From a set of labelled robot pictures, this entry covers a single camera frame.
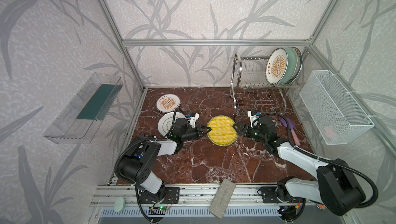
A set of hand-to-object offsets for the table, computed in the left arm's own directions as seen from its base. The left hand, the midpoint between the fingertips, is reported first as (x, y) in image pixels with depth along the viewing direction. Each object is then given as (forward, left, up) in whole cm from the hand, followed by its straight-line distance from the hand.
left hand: (212, 126), depth 84 cm
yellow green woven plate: (-2, -6, -3) cm, 7 cm away
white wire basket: (-7, -52, +22) cm, 56 cm away
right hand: (+3, -14, 0) cm, 14 cm away
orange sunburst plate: (+25, -35, +22) cm, 48 cm away
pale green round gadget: (-36, +43, -10) cm, 56 cm away
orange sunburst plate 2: (+26, +32, -14) cm, 44 cm away
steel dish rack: (+39, -31, -14) cm, 52 cm away
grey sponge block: (-33, -4, -9) cm, 35 cm away
